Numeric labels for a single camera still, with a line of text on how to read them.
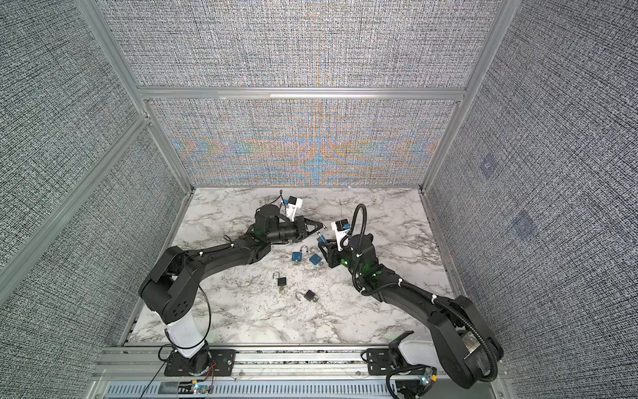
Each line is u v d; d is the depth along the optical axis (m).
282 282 0.90
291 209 0.80
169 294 0.47
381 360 0.73
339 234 0.74
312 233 0.79
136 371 0.76
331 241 0.83
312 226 0.81
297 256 0.96
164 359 0.72
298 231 0.75
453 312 0.43
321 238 0.80
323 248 0.80
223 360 0.73
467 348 0.41
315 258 0.95
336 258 0.73
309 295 0.86
